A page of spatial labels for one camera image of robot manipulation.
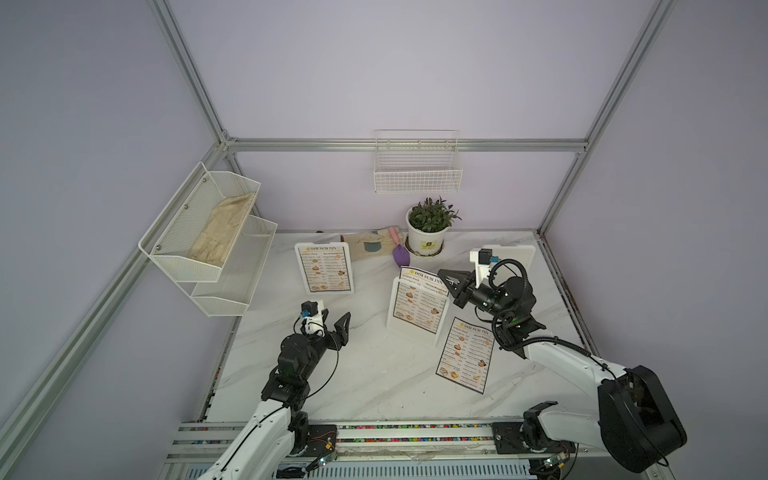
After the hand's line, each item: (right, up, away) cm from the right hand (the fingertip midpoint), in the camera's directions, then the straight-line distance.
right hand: (440, 276), depth 77 cm
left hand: (-28, -11, +5) cm, 30 cm away
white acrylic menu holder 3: (+14, +2, -8) cm, 16 cm away
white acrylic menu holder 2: (-38, +9, +12) cm, 40 cm away
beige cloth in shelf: (-60, +13, +3) cm, 61 cm away
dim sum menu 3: (-34, +2, +17) cm, 38 cm away
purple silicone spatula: (-10, +7, +34) cm, 36 cm away
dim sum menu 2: (+10, -25, +11) cm, 29 cm away
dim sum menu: (-5, -7, +4) cm, 9 cm away
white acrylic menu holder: (-8, -17, +11) cm, 22 cm away
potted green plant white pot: (-1, +16, +24) cm, 29 cm away
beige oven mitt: (-20, +11, +38) cm, 44 cm away
